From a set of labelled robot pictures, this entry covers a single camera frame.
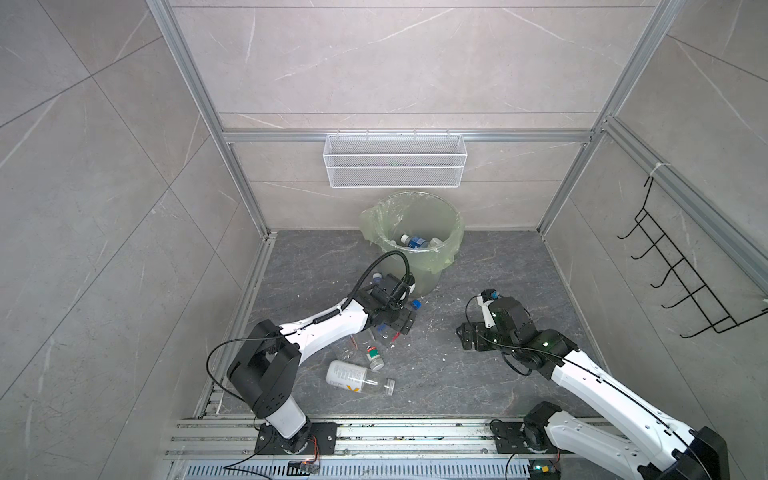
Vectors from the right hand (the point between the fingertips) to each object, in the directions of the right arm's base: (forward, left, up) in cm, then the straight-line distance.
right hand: (471, 326), depth 81 cm
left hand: (+8, +19, -2) cm, 20 cm away
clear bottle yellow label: (-12, +31, -6) cm, 33 cm away
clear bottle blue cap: (+1, +22, -6) cm, 23 cm away
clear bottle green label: (+26, +7, +6) cm, 28 cm away
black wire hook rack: (-10, -44, +21) cm, 49 cm away
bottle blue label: (+32, +13, 0) cm, 34 cm away
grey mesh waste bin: (+15, +12, +9) cm, 21 cm away
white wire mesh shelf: (+53, +19, +18) cm, 60 cm away
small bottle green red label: (-5, +27, -8) cm, 29 cm away
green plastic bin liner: (+35, +13, +10) cm, 39 cm away
